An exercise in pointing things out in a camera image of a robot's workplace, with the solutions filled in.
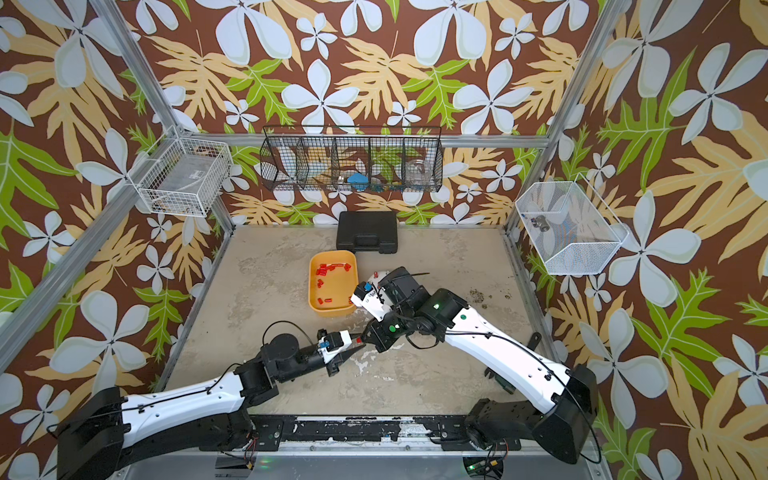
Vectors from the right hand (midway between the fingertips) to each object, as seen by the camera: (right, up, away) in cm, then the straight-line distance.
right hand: (361, 336), depth 70 cm
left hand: (0, 0, +2) cm, 2 cm away
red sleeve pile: (-17, +14, +37) cm, 43 cm away
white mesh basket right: (+60, +27, +14) cm, 67 cm away
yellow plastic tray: (-13, +10, +35) cm, 38 cm away
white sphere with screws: (+3, +13, +22) cm, 25 cm away
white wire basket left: (-54, +43, +19) cm, 71 cm away
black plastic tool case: (-1, +29, +45) cm, 54 cm away
